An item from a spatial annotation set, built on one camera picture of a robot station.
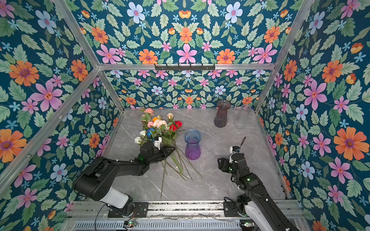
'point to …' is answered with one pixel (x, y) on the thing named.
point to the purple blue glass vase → (192, 137)
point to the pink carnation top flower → (149, 110)
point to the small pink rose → (150, 123)
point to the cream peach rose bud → (170, 115)
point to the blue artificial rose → (149, 131)
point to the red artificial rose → (173, 127)
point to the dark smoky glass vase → (220, 120)
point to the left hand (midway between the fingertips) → (176, 146)
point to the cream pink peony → (158, 123)
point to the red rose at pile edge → (179, 123)
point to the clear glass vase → (241, 119)
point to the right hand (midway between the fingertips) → (221, 160)
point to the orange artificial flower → (156, 118)
